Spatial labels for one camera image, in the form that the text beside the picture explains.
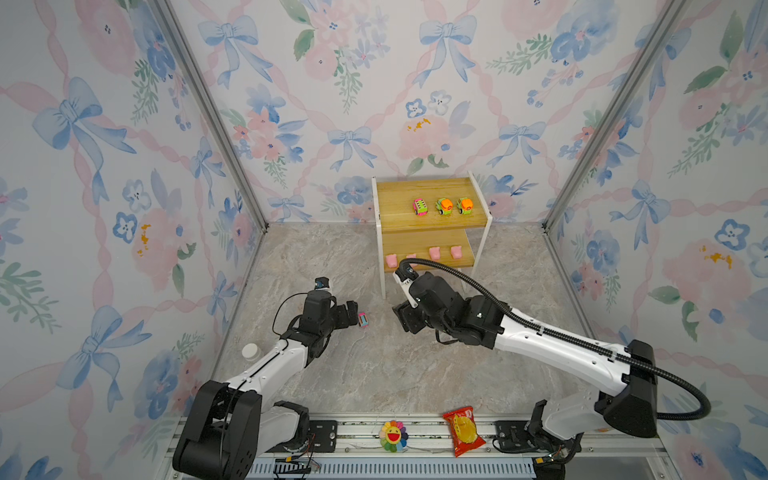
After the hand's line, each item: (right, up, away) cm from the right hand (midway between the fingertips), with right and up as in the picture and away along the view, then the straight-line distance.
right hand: (402, 298), depth 74 cm
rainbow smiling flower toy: (-2, -34, -1) cm, 34 cm away
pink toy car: (-11, -9, +17) cm, 22 cm away
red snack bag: (+15, -33, -1) cm, 36 cm away
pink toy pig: (+17, +12, +16) cm, 26 cm away
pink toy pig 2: (+11, +11, +15) cm, 22 cm away
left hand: (-17, -4, +15) cm, 23 cm away
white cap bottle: (-41, -16, +7) cm, 44 cm away
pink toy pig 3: (+3, +10, +14) cm, 18 cm away
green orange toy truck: (+16, +23, +2) cm, 28 cm away
